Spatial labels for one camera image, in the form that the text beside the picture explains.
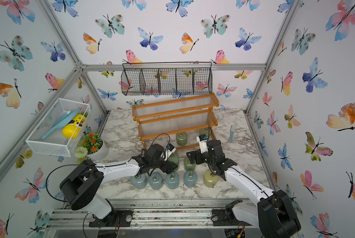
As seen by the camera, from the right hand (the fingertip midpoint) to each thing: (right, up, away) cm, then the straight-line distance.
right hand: (195, 150), depth 83 cm
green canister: (-12, -5, +2) cm, 13 cm away
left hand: (-12, -7, +5) cm, 14 cm away
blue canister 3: (-12, -15, -4) cm, 20 cm away
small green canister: (-8, +6, +11) cm, 15 cm away
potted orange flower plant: (-59, +2, +2) cm, 59 cm away
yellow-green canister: (+8, -15, -5) cm, 17 cm away
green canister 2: (-4, -9, +2) cm, 10 cm away
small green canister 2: (+7, +10, +13) cm, 18 cm away
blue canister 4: (-3, -14, -4) cm, 15 cm away
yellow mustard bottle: (-59, +12, -13) cm, 61 cm away
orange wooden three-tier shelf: (-15, +19, +12) cm, 27 cm away
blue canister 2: (-21, -15, -6) cm, 26 cm away
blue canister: (-30, -16, -4) cm, 34 cm away
